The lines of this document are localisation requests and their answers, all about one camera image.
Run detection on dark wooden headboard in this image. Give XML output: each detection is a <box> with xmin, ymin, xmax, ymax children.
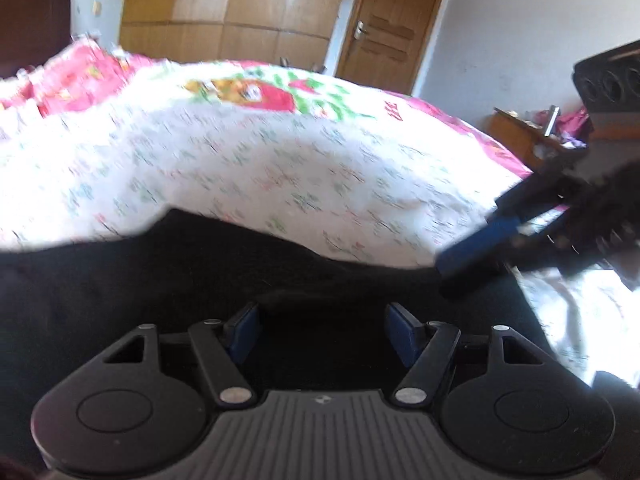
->
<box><xmin>0</xmin><ymin>0</ymin><xmax>72</xmax><ymax>81</ymax></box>

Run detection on wooden bedside table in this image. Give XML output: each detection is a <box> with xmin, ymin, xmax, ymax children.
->
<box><xmin>487</xmin><ymin>106</ymin><xmax>593</xmax><ymax>172</ymax></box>

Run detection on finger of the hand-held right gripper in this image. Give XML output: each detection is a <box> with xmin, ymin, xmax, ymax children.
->
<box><xmin>434</xmin><ymin>215</ymin><xmax>581</xmax><ymax>297</ymax></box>
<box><xmin>494</xmin><ymin>156</ymin><xmax>586</xmax><ymax>218</ymax></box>

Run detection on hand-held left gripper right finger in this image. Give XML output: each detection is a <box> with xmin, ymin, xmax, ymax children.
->
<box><xmin>384</xmin><ymin>302</ymin><xmax>551</xmax><ymax>407</ymax></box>

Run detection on pink cloth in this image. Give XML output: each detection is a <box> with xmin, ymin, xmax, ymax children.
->
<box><xmin>554</xmin><ymin>106</ymin><xmax>592</xmax><ymax>137</ymax></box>

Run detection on wooden door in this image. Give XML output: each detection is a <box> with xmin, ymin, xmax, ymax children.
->
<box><xmin>335</xmin><ymin>0</ymin><xmax>451</xmax><ymax>96</ymax></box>

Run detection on pink printed quilt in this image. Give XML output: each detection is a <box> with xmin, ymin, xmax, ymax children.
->
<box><xmin>0</xmin><ymin>39</ymin><xmax>171</xmax><ymax>117</ymax></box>

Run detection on black pants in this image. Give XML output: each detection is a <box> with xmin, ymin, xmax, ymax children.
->
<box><xmin>0</xmin><ymin>206</ymin><xmax>603</xmax><ymax>480</ymax></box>

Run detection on wooden wardrobe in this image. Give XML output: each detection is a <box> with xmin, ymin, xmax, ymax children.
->
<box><xmin>119</xmin><ymin>0</ymin><xmax>355</xmax><ymax>63</ymax></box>

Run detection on white floral bedsheet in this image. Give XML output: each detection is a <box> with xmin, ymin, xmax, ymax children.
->
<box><xmin>0</xmin><ymin>60</ymin><xmax>640</xmax><ymax>390</ymax></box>

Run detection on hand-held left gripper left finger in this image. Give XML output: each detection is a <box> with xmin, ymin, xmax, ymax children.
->
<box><xmin>102</xmin><ymin>302</ymin><xmax>262</xmax><ymax>407</ymax></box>

